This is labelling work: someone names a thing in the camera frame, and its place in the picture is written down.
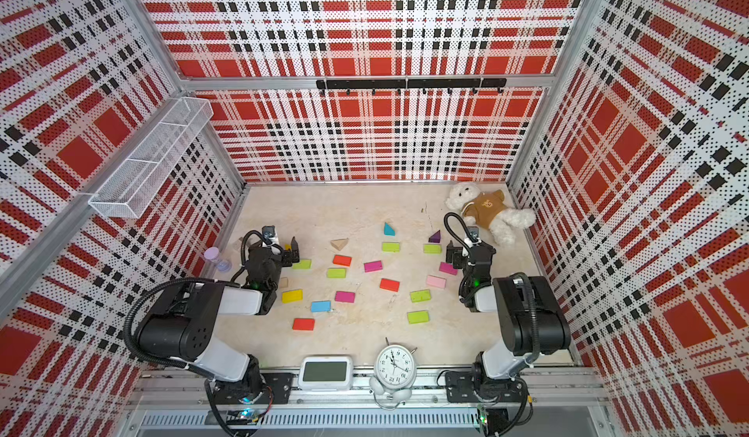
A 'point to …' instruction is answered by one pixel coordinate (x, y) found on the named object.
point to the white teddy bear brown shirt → (489, 211)
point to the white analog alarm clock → (396, 370)
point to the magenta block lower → (344, 297)
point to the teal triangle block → (388, 230)
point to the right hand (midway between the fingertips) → (470, 241)
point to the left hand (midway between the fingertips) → (283, 238)
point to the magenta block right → (448, 267)
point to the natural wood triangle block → (338, 244)
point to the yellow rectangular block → (294, 296)
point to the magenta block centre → (373, 266)
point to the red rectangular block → (341, 259)
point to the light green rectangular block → (303, 264)
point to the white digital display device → (319, 374)
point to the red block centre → (389, 285)
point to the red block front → (303, 324)
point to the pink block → (436, 281)
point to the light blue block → (320, 306)
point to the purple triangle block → (436, 237)
